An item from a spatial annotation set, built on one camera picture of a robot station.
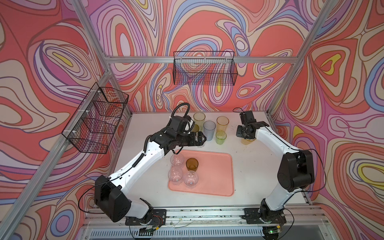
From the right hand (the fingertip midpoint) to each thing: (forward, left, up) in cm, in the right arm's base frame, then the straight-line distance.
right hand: (243, 135), depth 92 cm
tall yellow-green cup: (+14, +27, +2) cm, 30 cm away
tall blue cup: (+8, +21, -1) cm, 22 cm away
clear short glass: (-19, +43, -9) cm, 48 cm away
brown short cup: (-14, +33, -8) cm, 37 cm away
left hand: (-11, +27, +13) cm, 32 cm away
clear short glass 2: (-19, +28, +19) cm, 39 cm away
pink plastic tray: (-19, +19, -12) cm, 29 cm away
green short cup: (+4, +13, -6) cm, 15 cm away
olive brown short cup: (+9, +30, -2) cm, 31 cm away
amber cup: (-2, -3, -5) cm, 6 cm away
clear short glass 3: (-23, +34, -9) cm, 42 cm away
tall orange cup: (+9, +12, +2) cm, 15 cm away
